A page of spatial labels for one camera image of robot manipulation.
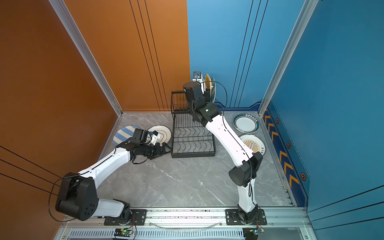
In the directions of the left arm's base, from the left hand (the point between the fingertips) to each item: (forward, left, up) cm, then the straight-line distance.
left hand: (168, 150), depth 85 cm
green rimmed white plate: (+30, -53, -11) cm, 62 cm away
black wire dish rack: (+16, -12, -11) cm, 22 cm away
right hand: (+18, -18, +29) cm, 39 cm away
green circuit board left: (-38, +19, -13) cm, 44 cm away
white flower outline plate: (+21, +7, -11) cm, 25 cm away
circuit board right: (-37, -43, -12) cm, 58 cm away
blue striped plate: (+20, +37, -12) cm, 44 cm away
